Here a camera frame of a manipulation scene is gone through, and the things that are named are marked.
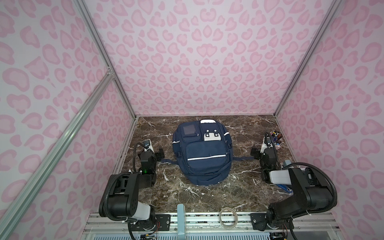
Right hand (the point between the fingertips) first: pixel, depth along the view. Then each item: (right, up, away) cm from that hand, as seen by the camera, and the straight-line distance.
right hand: (263, 144), depth 92 cm
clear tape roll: (-24, -37, -21) cm, 48 cm away
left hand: (-67, 0, -1) cm, 67 cm away
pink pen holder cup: (+8, -1, -2) cm, 8 cm away
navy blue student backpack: (-37, -3, -2) cm, 37 cm away
